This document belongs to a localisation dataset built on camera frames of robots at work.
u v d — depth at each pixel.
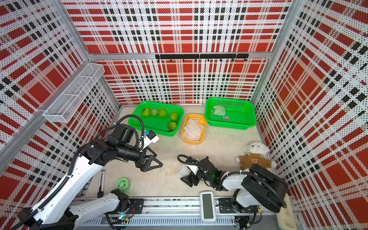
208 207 0.71
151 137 0.57
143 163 0.54
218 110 1.08
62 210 0.39
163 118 1.11
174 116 1.07
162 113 1.08
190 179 0.73
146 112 1.11
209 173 0.65
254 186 0.43
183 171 0.78
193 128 0.99
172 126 1.01
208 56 0.88
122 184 0.77
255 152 0.84
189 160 0.72
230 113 1.17
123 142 0.53
